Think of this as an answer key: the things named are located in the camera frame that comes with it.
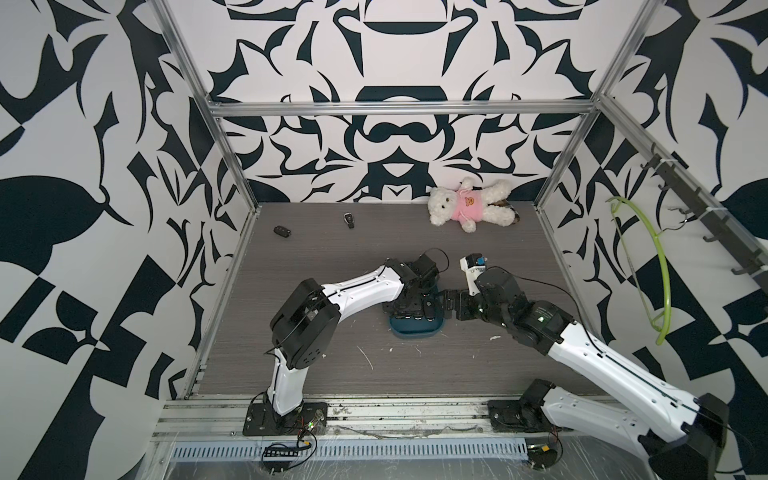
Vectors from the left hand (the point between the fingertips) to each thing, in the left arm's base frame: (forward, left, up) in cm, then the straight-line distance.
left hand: (406, 301), depth 89 cm
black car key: (+32, +43, -4) cm, 53 cm away
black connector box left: (-36, +32, -7) cm, 49 cm away
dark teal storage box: (-6, -2, -5) cm, 8 cm away
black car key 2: (-9, -4, +15) cm, 18 cm away
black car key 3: (-3, -4, -4) cm, 6 cm away
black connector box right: (-37, -29, -7) cm, 48 cm away
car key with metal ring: (+37, +18, -4) cm, 41 cm away
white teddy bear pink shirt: (+37, -27, +2) cm, 45 cm away
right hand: (-4, -9, +13) cm, 17 cm away
